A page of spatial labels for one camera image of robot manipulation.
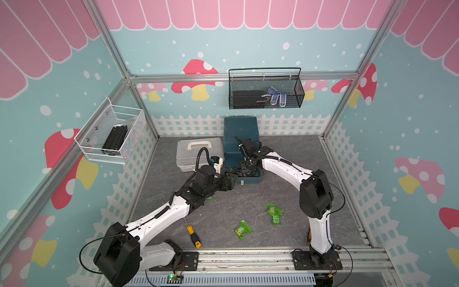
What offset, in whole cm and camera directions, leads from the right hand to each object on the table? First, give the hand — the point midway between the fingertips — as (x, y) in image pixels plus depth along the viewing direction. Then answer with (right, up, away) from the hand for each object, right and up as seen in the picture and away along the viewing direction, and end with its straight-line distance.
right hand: (245, 167), depth 93 cm
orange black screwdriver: (+22, -23, -29) cm, 43 cm away
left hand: (-7, -5, -12) cm, 15 cm away
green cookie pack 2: (+14, -22, -8) cm, 27 cm away
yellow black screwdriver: (-26, -28, -12) cm, 40 cm away
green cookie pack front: (-2, -28, -12) cm, 30 cm away
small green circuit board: (-31, -44, -20) cm, 58 cm away
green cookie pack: (-18, -16, -1) cm, 24 cm away
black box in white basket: (-53, +14, -23) cm, 59 cm away
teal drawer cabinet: (-1, +21, +1) cm, 21 cm away
